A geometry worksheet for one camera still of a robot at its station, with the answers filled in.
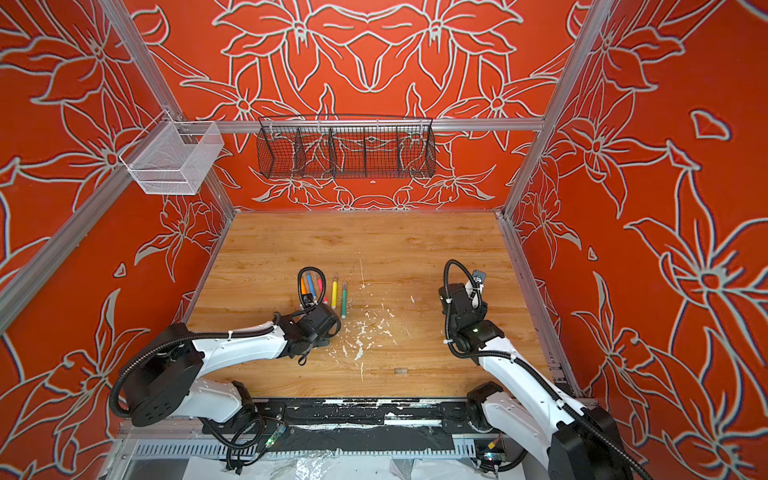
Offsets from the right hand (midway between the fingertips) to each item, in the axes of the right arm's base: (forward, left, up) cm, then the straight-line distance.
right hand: (460, 293), depth 83 cm
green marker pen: (+4, +35, -10) cm, 37 cm away
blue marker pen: (-2, +41, +9) cm, 42 cm away
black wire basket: (+47, +34, +19) cm, 61 cm away
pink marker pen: (-5, +38, +12) cm, 40 cm away
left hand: (-6, +41, -11) cm, 43 cm away
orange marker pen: (-1, +44, +7) cm, 44 cm away
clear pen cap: (-18, +18, -10) cm, 27 cm away
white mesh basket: (+39, +87, +21) cm, 98 cm away
